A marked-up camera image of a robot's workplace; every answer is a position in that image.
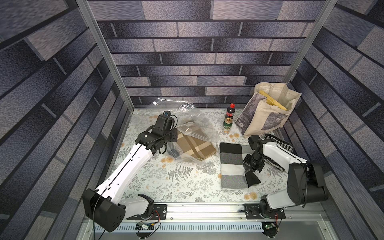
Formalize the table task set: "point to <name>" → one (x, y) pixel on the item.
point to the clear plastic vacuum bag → (184, 111)
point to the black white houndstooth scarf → (280, 143)
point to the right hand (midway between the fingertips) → (245, 167)
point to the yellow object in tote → (271, 101)
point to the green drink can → (227, 124)
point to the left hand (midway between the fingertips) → (173, 130)
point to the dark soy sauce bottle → (230, 111)
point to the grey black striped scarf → (233, 173)
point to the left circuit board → (144, 226)
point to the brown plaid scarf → (191, 141)
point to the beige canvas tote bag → (257, 115)
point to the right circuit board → (270, 229)
